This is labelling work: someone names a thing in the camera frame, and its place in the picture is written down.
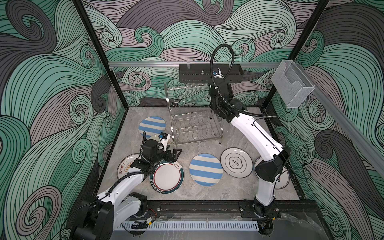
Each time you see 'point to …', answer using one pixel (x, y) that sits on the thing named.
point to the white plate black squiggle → (170, 140)
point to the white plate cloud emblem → (236, 162)
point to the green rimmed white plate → (167, 177)
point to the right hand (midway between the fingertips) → (225, 84)
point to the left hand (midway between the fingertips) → (175, 147)
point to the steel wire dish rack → (192, 120)
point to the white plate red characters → (283, 179)
